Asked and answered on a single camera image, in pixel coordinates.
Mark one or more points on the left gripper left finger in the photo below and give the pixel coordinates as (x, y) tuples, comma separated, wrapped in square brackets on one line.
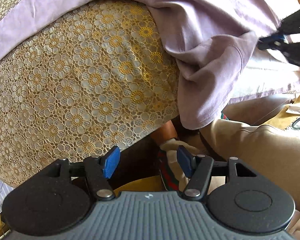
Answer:
[(97, 172)]

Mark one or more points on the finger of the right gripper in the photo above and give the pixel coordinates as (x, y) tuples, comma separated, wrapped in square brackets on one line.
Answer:
[(272, 46), (272, 38)]

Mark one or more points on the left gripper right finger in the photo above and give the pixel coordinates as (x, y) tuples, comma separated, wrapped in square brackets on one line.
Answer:
[(198, 169)]

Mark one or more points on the lilac t-shirt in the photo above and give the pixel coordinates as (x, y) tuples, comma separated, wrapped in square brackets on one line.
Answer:
[(211, 40)]

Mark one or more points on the person's leg beige trousers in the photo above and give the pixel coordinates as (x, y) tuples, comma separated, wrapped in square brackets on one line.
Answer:
[(272, 152)]

